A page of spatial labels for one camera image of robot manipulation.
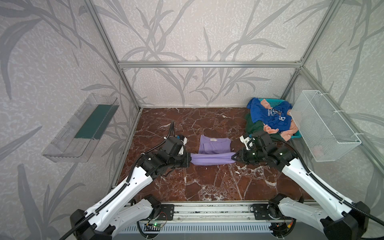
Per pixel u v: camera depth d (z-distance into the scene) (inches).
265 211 27.3
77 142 24.9
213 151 37.1
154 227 28.2
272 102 45.4
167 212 28.9
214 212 29.7
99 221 15.0
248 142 26.7
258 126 37.6
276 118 40.3
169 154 21.0
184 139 27.1
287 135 36.0
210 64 37.0
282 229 28.3
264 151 22.1
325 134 25.2
